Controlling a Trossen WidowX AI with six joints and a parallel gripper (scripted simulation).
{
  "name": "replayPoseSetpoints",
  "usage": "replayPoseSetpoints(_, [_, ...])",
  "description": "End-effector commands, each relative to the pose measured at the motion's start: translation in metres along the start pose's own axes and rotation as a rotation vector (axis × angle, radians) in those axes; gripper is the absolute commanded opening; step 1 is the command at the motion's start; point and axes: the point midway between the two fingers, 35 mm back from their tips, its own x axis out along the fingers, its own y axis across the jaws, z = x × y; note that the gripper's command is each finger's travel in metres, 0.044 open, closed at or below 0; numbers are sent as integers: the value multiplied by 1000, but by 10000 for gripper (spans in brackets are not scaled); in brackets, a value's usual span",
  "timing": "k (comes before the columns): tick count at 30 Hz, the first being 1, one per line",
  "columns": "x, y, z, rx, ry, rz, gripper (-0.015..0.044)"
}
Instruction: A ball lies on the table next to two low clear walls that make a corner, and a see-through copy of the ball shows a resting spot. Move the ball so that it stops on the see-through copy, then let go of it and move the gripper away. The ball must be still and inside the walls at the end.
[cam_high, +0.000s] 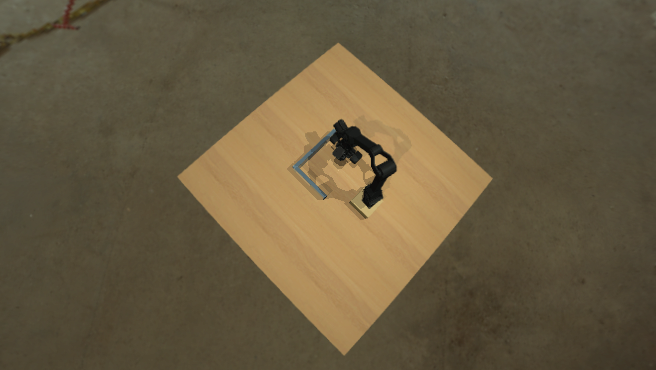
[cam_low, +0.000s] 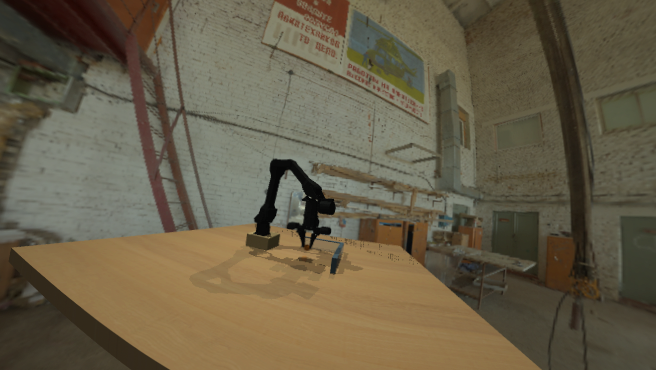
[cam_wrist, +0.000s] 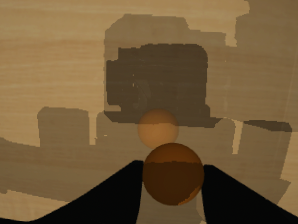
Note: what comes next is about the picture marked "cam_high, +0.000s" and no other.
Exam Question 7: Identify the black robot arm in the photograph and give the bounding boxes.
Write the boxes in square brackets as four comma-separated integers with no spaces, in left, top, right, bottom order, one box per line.
[332,119,397,209]

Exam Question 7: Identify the blue l-shaped low wall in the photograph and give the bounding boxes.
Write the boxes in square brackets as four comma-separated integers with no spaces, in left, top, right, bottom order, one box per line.
[293,129,336,200]

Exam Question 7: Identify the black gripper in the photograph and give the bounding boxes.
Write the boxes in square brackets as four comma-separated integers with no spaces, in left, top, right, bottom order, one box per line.
[330,132,363,164]

